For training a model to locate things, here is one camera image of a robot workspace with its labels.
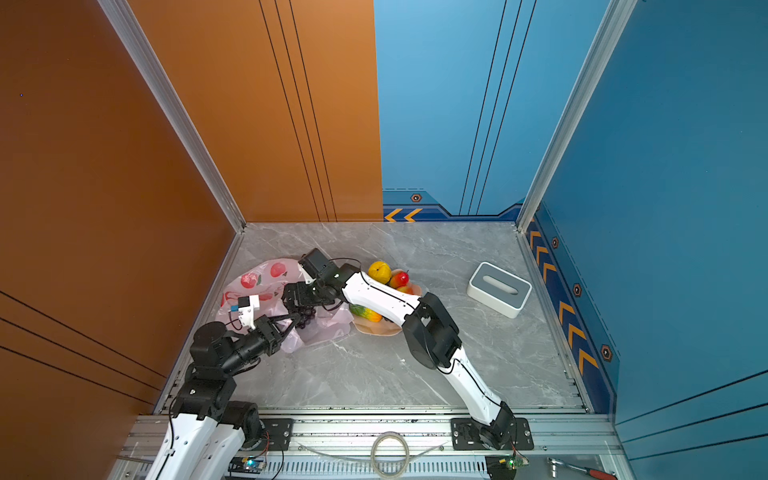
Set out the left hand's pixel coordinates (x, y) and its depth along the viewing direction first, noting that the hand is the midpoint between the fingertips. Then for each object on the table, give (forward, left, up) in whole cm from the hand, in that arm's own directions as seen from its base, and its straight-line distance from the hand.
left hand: (300, 315), depth 72 cm
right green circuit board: (-27, -52, -20) cm, 61 cm away
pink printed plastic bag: (+20, +19, -15) cm, 31 cm away
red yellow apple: (+20, -24, -13) cm, 34 cm away
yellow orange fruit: (+21, -18, -10) cm, 30 cm away
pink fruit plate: (+7, -20, -20) cm, 29 cm away
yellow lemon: (+9, -16, -16) cm, 25 cm away
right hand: (+9, +6, -10) cm, 15 cm away
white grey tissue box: (+19, -57, -16) cm, 62 cm away
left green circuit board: (-28, +12, -23) cm, 38 cm away
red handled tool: (-29, -70, -20) cm, 78 cm away
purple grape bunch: (+9, +4, -16) cm, 19 cm away
